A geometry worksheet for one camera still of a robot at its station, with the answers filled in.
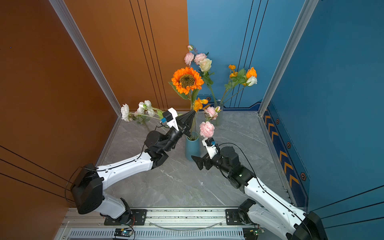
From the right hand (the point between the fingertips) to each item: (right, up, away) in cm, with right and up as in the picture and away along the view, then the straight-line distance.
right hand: (198, 151), depth 74 cm
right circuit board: (+25, -38, -4) cm, 46 cm away
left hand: (-2, +19, -12) cm, 23 cm away
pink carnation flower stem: (+4, +11, -6) cm, 13 cm away
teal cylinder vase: (-3, +2, +7) cm, 8 cm away
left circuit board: (-36, -39, -3) cm, 53 cm away
